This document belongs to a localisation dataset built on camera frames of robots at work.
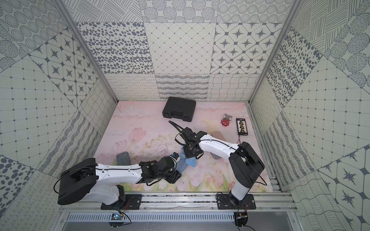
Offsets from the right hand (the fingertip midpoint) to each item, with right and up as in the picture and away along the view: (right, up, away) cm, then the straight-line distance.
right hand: (192, 155), depth 87 cm
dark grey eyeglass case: (-43, -3, +1) cm, 43 cm away
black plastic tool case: (-9, +30, +25) cm, 40 cm away
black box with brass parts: (+36, +16, +17) cm, 43 cm away
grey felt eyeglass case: (+14, -1, +2) cm, 14 cm away
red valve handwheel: (+24, +19, +18) cm, 35 cm away
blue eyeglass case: (-6, -5, -4) cm, 9 cm away
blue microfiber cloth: (-1, -2, -4) cm, 5 cm away
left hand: (-7, -11, -7) cm, 14 cm away
